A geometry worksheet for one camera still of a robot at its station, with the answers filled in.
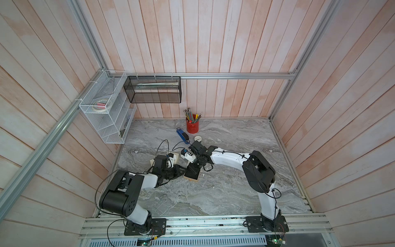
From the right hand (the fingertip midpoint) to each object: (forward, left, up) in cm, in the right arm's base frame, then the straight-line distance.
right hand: (189, 168), depth 92 cm
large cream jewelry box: (-7, -2, +8) cm, 11 cm away
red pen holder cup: (+28, -1, +5) cm, 29 cm away
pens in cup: (+33, +2, +16) cm, 36 cm away
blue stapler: (+23, +5, +3) cm, 24 cm away
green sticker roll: (+23, -5, 0) cm, 24 cm away
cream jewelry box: (+3, +8, +7) cm, 11 cm away
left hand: (-3, +2, +1) cm, 4 cm away
